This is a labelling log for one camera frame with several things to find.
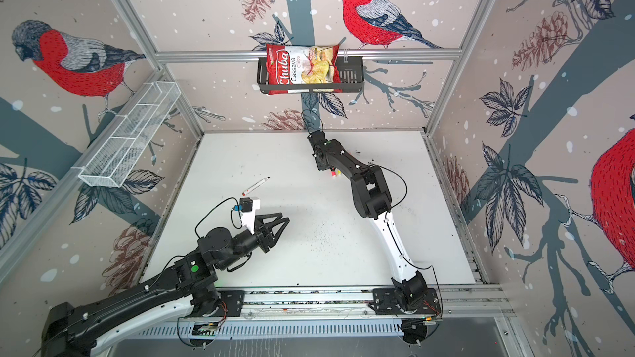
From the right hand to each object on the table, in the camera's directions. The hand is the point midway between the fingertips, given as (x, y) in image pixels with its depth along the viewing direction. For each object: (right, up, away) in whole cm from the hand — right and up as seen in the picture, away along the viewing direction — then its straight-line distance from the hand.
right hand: (327, 165), depth 108 cm
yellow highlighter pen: (+4, 0, -32) cm, 32 cm away
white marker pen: (-30, -8, -8) cm, 32 cm away
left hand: (-13, -13, -41) cm, 45 cm away
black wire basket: (+10, +35, -13) cm, 39 cm away
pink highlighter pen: (+3, -3, -4) cm, 6 cm away
